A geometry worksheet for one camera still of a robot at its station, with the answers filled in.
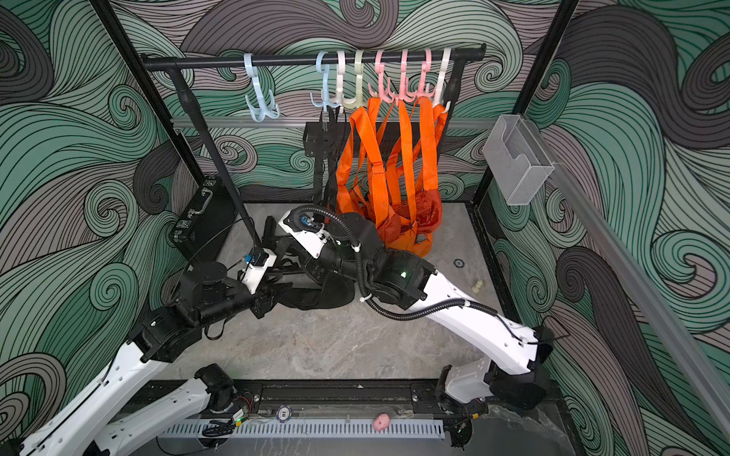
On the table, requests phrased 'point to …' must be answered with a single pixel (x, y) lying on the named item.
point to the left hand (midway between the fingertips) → (285, 276)
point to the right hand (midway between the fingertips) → (291, 242)
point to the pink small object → (381, 422)
